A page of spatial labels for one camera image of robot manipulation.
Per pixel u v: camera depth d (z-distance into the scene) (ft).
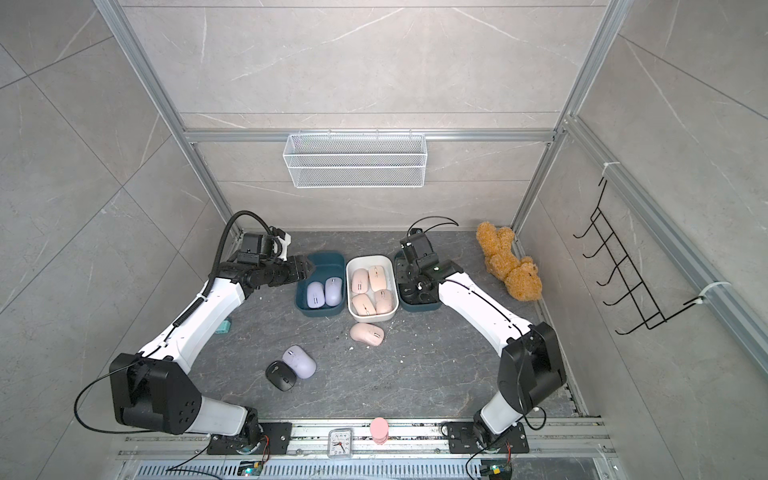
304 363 2.78
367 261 3.45
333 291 3.25
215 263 1.86
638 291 2.09
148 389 1.49
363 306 3.13
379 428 2.24
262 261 2.12
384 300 3.13
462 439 2.39
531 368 1.42
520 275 3.12
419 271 2.06
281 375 2.68
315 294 3.20
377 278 3.38
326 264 3.50
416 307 3.11
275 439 2.40
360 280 3.31
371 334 2.91
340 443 2.34
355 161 3.29
